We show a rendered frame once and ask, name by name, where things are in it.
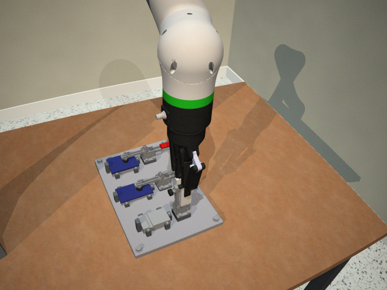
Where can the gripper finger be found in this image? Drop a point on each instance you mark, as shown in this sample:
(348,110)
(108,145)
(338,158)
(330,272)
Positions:
(176,166)
(190,175)

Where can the blue rectangular block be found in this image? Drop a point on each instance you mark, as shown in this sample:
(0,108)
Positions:
(129,193)

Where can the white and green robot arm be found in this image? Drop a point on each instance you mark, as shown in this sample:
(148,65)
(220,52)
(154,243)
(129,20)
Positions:
(190,52)

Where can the blue rectangular plate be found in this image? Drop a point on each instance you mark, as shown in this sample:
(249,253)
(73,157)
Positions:
(117,165)

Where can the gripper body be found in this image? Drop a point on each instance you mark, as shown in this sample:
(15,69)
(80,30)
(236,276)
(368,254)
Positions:
(188,141)

